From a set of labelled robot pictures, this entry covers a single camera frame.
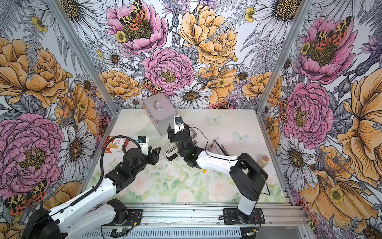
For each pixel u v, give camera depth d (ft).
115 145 3.09
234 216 2.44
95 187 1.69
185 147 2.02
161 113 3.29
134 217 2.45
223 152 3.22
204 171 2.93
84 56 2.92
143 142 2.28
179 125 2.18
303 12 2.40
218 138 3.45
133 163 2.00
